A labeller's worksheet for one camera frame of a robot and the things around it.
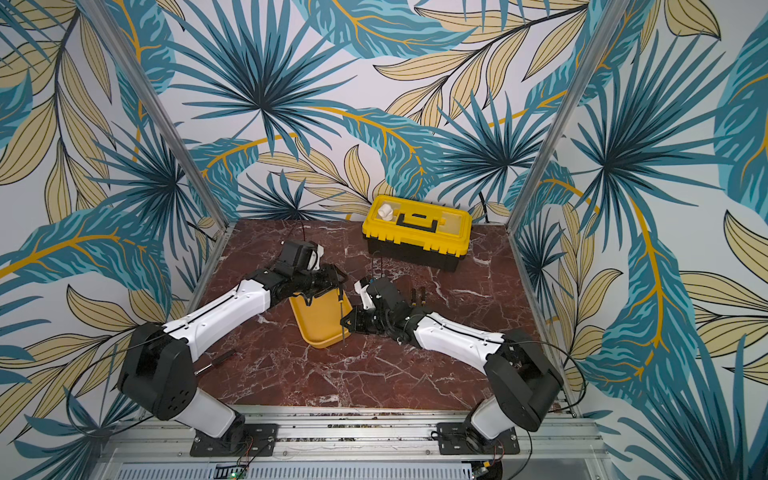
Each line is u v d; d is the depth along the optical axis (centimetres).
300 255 67
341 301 83
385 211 94
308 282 73
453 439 73
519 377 43
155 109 84
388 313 64
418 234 97
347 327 78
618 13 68
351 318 78
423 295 100
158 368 43
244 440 69
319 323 87
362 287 77
